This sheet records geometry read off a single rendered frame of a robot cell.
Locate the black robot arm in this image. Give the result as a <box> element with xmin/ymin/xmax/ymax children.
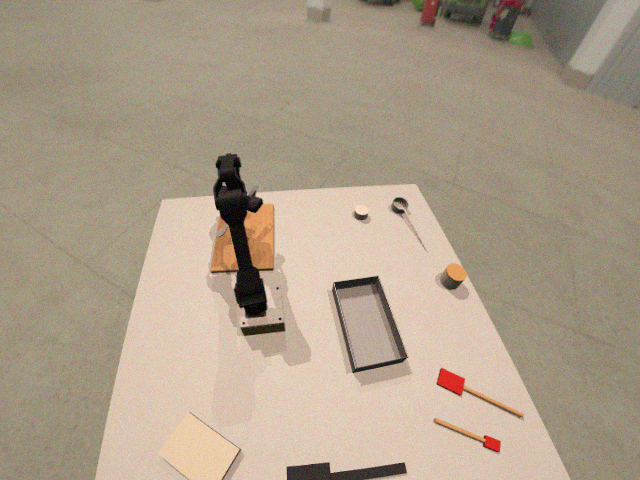
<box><xmin>213</xmin><ymin>153</ymin><xmax>268</xmax><ymax>319</ymax></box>

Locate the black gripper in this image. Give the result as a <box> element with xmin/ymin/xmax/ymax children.
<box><xmin>219</xmin><ymin>186</ymin><xmax>263</xmax><ymax>213</ymax></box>

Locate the short grey cylinder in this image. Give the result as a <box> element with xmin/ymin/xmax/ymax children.
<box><xmin>354</xmin><ymin>205</ymin><xmax>369</xmax><ymax>220</ymax></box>

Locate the small grey canister with orange lid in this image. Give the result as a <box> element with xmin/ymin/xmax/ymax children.
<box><xmin>440</xmin><ymin>263</ymin><xmax>467</xmax><ymax>290</ymax></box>

